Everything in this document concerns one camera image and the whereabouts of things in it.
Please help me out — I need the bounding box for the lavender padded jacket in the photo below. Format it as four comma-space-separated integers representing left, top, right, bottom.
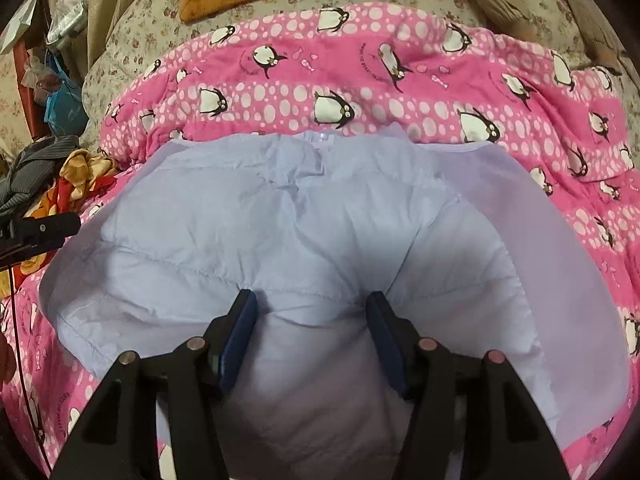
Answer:
39, 134, 629, 479

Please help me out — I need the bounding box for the dark striped garment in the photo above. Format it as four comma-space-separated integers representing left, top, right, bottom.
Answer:
1, 136, 79, 222

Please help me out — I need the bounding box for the orange red patterned cloth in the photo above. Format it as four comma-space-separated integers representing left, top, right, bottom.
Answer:
1, 148, 118, 300

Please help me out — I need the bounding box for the blue plastic bag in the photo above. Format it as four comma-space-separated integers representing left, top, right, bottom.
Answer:
44, 51, 88, 136

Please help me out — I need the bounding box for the white plastic bag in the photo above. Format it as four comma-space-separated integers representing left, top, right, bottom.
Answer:
46, 0, 89, 51

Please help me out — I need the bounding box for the pink penguin blanket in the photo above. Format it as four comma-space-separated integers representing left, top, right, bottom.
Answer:
1, 2, 639, 479

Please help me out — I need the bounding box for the floral beige bedsheet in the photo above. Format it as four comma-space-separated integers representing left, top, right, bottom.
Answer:
63, 0, 639, 151

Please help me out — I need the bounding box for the beige garment on bed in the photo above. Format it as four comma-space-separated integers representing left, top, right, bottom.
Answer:
471, 0, 634, 76

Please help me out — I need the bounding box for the black cable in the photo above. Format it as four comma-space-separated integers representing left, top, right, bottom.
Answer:
6, 263, 54, 476

